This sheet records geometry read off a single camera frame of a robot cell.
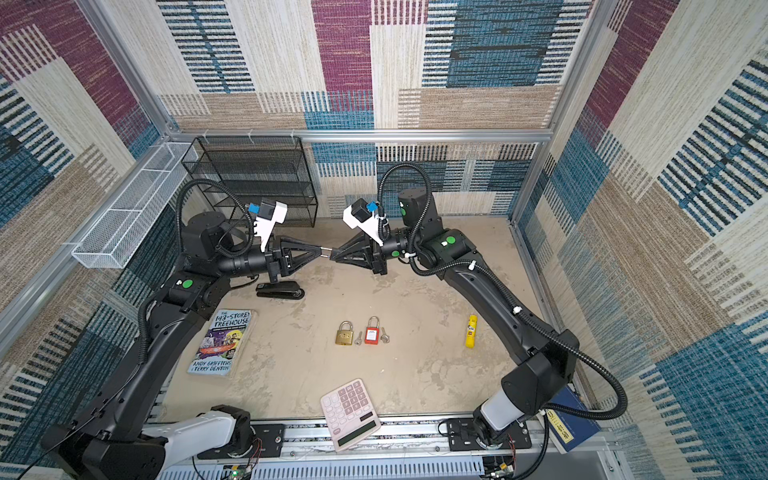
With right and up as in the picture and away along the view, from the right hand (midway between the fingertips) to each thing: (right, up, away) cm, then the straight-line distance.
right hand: (340, 259), depth 62 cm
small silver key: (+1, -25, +27) cm, 37 cm away
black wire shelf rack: (-43, +29, +43) cm, 67 cm away
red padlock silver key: (+9, -24, +27) cm, 37 cm away
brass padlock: (-3, -23, +27) cm, 36 cm away
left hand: (-4, +2, -2) cm, 5 cm away
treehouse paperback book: (-37, -26, +22) cm, 51 cm away
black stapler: (-23, -11, +36) cm, 44 cm away
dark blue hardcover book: (+53, -41, +11) cm, 68 cm away
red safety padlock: (+5, -23, +27) cm, 36 cm away
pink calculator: (0, -39, +13) cm, 41 cm away
